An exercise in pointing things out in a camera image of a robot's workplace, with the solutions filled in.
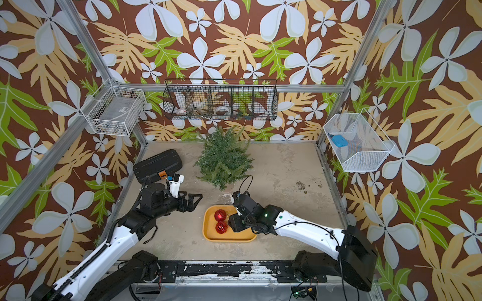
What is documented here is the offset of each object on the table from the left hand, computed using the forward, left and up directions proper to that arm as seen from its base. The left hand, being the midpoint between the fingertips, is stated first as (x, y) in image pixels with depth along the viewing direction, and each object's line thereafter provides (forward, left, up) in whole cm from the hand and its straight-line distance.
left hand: (195, 192), depth 78 cm
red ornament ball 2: (-5, -10, -14) cm, 17 cm away
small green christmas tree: (+8, -12, +12) cm, 19 cm away
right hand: (-9, -15, -8) cm, 20 cm away
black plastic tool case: (+23, +27, -12) cm, 37 cm away
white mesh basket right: (+21, -73, +9) cm, 76 cm away
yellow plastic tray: (-12, -5, -16) cm, 21 cm away
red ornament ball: (-11, -11, -11) cm, 19 cm away
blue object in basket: (+23, -65, +8) cm, 70 cm away
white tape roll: (+45, -9, +9) cm, 46 cm away
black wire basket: (+48, -9, +14) cm, 51 cm away
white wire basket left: (+33, +39, +17) cm, 54 cm away
